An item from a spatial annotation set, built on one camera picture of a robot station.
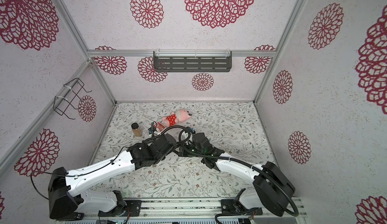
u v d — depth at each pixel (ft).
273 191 1.37
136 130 3.17
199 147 2.05
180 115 3.38
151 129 2.17
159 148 1.77
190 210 2.45
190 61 3.04
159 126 3.42
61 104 2.38
